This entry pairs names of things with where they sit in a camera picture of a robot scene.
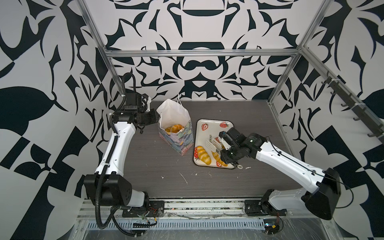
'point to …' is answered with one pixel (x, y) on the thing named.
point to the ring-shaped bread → (174, 129)
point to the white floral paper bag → (172, 112)
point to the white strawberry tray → (208, 129)
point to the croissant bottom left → (203, 156)
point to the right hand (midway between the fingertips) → (221, 155)
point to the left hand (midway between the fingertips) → (156, 114)
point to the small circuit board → (271, 226)
